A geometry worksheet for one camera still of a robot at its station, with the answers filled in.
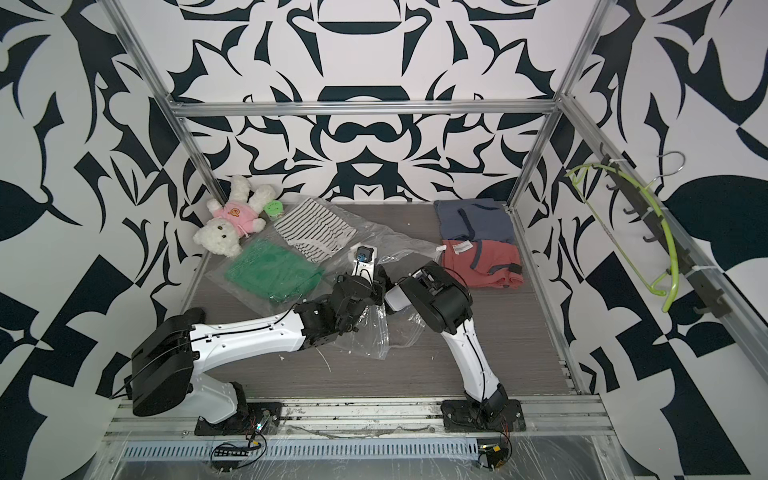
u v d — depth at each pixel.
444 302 0.58
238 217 1.07
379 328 0.74
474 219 1.16
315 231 1.11
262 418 0.73
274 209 1.12
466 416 0.74
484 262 1.02
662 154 0.59
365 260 0.65
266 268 0.99
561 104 0.89
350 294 0.56
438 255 0.86
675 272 0.52
